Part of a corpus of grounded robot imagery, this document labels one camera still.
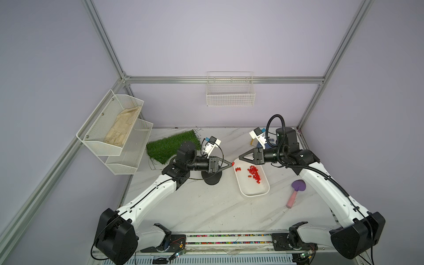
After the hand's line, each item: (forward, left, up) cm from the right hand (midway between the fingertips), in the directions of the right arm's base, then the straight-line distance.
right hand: (242, 160), depth 68 cm
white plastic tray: (+7, -10, -30) cm, 32 cm away
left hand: (-3, +6, -1) cm, 6 cm away
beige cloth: (+20, +57, +2) cm, 61 cm away
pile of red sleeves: (+12, -11, -29) cm, 33 cm away
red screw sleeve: (-2, +4, 0) cm, 4 cm away
